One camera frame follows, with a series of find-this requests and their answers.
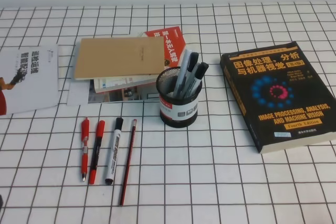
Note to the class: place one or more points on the red and black pencil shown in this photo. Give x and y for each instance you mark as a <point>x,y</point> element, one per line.
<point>127,167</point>

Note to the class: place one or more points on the black mesh pen holder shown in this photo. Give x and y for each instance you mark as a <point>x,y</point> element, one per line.
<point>175,112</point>

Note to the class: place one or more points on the grey marker in holder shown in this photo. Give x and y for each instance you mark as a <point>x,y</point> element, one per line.
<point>189,61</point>

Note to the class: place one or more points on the black capped marker in holder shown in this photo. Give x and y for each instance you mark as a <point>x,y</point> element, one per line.
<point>194,79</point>

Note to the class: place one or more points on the red marker pen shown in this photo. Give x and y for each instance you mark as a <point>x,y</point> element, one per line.
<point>96,151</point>

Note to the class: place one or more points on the red retractable ballpoint pen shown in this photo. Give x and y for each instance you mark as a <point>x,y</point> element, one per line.
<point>84,140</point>

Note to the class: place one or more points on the red and white book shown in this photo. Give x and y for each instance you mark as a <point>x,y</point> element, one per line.
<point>174,44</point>

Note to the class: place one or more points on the white whiteboard marker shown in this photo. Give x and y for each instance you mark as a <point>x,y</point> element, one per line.
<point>114,151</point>

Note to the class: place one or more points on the magazine under notebook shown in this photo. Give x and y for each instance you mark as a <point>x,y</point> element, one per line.
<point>122,82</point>

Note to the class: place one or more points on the brown kraft notebook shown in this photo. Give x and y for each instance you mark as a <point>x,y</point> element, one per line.
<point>114,57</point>

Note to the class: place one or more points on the white grid tablecloth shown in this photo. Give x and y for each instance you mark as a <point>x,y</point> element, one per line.
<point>209,172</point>

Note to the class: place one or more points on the printed photo sheet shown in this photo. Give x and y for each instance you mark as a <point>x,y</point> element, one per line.
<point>82,92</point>

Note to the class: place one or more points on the black image processing textbook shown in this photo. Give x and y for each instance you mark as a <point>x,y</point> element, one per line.
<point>283,101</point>

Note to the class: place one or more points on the white brochure with black text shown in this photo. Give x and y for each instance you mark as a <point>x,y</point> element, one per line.
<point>29,79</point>

